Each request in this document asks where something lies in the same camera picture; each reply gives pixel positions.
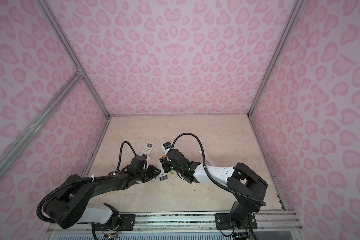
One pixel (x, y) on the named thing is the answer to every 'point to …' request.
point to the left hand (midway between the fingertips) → (162, 170)
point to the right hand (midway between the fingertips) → (161, 158)
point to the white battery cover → (207, 158)
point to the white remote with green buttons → (147, 148)
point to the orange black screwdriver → (163, 158)
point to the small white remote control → (163, 176)
